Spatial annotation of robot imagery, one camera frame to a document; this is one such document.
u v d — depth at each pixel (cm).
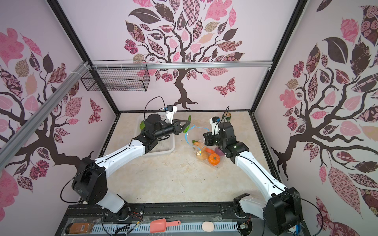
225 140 59
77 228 66
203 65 93
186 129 74
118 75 95
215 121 69
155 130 62
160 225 69
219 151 91
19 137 53
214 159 88
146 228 70
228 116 103
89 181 43
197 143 85
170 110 68
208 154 90
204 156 87
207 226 69
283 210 39
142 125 100
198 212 75
